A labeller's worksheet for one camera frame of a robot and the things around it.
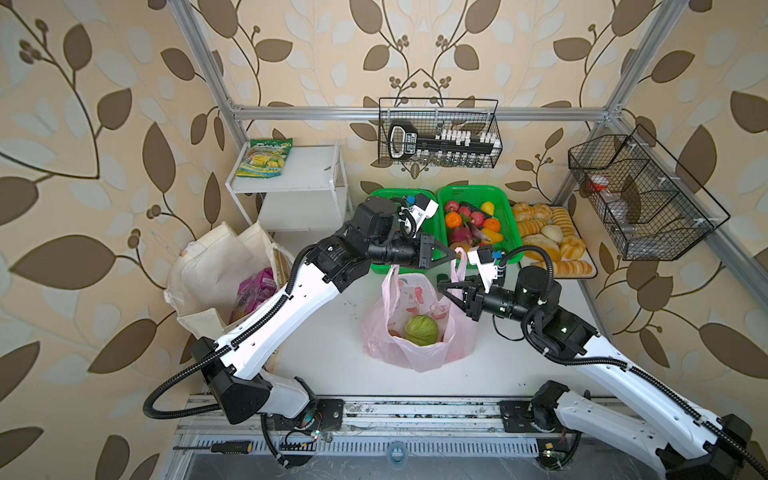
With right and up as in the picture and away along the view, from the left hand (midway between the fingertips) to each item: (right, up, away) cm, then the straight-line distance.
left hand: (459, 255), depth 57 cm
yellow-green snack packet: (-50, +26, +27) cm, 62 cm away
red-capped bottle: (+44, +18, +24) cm, 53 cm away
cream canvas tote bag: (-63, -7, +23) cm, 68 cm away
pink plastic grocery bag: (-10, -13, +24) cm, 29 cm away
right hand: (-2, -8, +7) cm, 11 cm away
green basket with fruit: (+16, +12, +55) cm, 58 cm away
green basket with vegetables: (+1, +8, +48) cm, 48 cm away
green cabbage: (-5, -22, +24) cm, 33 cm away
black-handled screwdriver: (-50, -45, +11) cm, 68 cm away
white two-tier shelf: (-43, +18, +48) cm, 67 cm away
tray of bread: (+45, +7, +49) cm, 67 cm away
